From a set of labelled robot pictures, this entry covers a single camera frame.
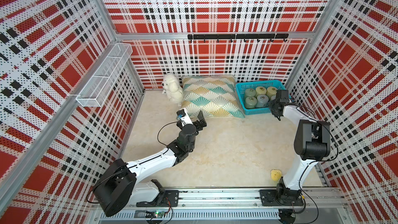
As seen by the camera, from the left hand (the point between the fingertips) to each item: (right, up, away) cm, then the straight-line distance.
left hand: (197, 113), depth 82 cm
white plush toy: (-17, +15, +17) cm, 28 cm away
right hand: (+47, +5, +17) cm, 51 cm away
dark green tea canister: (+35, +13, +26) cm, 46 cm away
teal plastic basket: (+33, +19, +42) cm, 56 cm away
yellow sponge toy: (+41, -32, -2) cm, 52 cm away
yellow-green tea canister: (+44, +15, +28) cm, 54 cm away
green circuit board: (-17, -45, -13) cm, 50 cm away
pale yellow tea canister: (+50, +14, +26) cm, 58 cm away
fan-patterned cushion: (+11, +10, +14) cm, 21 cm away
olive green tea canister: (+35, +6, +23) cm, 42 cm away
